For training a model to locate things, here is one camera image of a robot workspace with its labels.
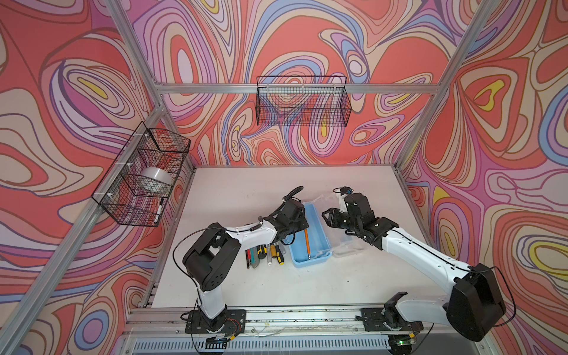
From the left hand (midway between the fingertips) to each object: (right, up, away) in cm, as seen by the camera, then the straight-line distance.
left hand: (311, 219), depth 90 cm
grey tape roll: (-53, +16, -20) cm, 59 cm away
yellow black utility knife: (-20, -12, -2) cm, 24 cm away
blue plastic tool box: (+3, -11, -1) cm, 11 cm away
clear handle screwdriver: (-12, -11, -2) cm, 17 cm away
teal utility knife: (-23, -15, -4) cm, 28 cm away
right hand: (+5, +1, -7) cm, 9 cm away
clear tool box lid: (+9, -7, -10) cm, 15 cm away
